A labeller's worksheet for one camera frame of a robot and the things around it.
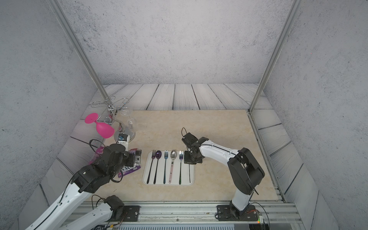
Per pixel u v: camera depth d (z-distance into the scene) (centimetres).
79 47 85
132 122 89
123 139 61
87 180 45
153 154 95
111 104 119
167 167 89
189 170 84
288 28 77
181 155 94
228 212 65
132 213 73
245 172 47
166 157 94
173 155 93
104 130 87
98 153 89
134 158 64
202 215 73
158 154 94
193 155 67
